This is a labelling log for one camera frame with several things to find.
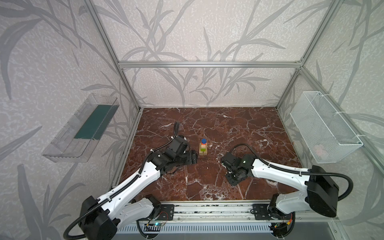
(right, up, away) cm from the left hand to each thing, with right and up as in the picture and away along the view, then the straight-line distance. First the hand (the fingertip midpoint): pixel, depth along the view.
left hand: (194, 153), depth 78 cm
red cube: (+4, +3, +13) cm, 14 cm away
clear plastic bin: (-50, +10, -13) cm, 53 cm away
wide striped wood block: (+5, 0, +13) cm, 14 cm away
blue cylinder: (+5, +3, +26) cm, 26 cm away
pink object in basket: (+63, +2, -4) cm, 64 cm away
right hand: (+20, -14, +4) cm, 24 cm away
